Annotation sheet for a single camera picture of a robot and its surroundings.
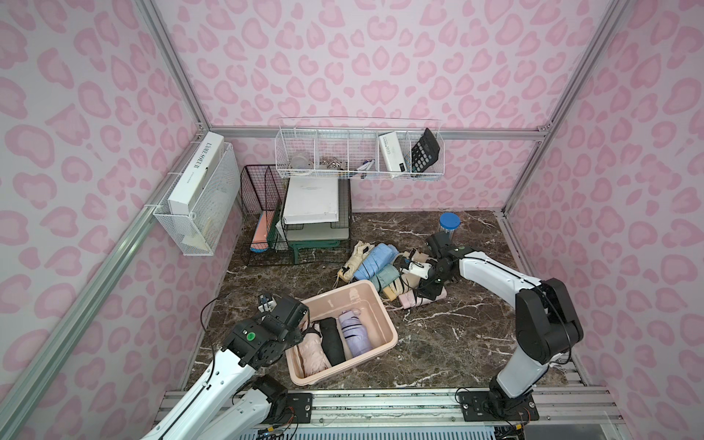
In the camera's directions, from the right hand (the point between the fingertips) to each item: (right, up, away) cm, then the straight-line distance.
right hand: (423, 279), depth 92 cm
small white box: (-10, +43, -1) cm, 44 cm away
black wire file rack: (-57, +30, +9) cm, 66 cm away
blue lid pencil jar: (+8, +20, -2) cm, 21 cm away
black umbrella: (-30, -18, -9) cm, 36 cm away
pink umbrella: (-34, -18, -16) cm, 42 cm away
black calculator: (0, +43, 0) cm, 43 cm away
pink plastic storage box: (-20, -4, -8) cm, 22 cm away
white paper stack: (-38, +27, 0) cm, 46 cm away
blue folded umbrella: (-14, +8, +5) cm, 17 cm away
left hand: (-39, -11, -17) cm, 44 cm away
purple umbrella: (-23, -14, -9) cm, 29 cm away
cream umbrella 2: (-4, -1, 0) cm, 4 cm away
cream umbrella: (-26, +2, +3) cm, 26 cm away
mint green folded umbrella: (-13, 0, +3) cm, 13 cm away
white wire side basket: (-65, +15, -19) cm, 70 cm away
